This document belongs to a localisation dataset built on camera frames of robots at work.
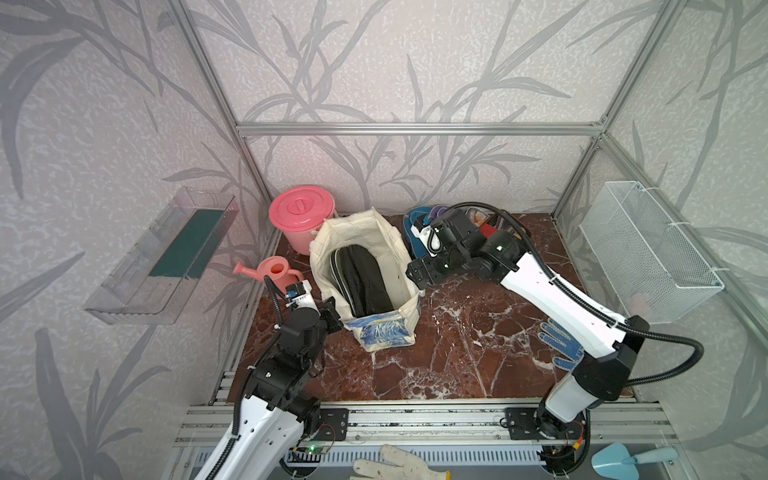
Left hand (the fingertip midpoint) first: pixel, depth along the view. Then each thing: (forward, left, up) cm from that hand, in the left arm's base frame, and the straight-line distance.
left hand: (337, 300), depth 75 cm
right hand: (+6, -21, +9) cm, 23 cm away
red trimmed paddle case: (+41, -55, -13) cm, 70 cm away
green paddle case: (+11, 0, -4) cm, 12 cm away
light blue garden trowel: (-32, -67, -18) cm, 76 cm away
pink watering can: (+16, +22, -9) cm, 29 cm away
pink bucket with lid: (+32, +17, -1) cm, 36 cm away
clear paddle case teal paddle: (+45, -46, -14) cm, 66 cm away
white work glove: (-33, -15, -18) cm, 40 cm away
